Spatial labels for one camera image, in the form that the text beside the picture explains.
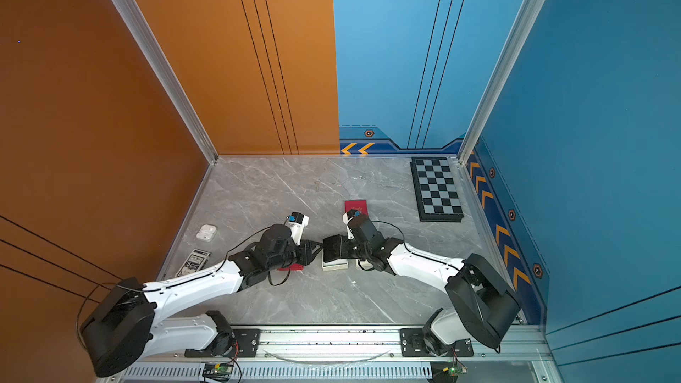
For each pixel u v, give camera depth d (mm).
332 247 836
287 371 697
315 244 809
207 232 961
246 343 737
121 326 412
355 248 724
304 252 725
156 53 866
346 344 753
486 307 424
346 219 803
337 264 845
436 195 1027
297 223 743
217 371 716
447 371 696
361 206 998
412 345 725
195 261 874
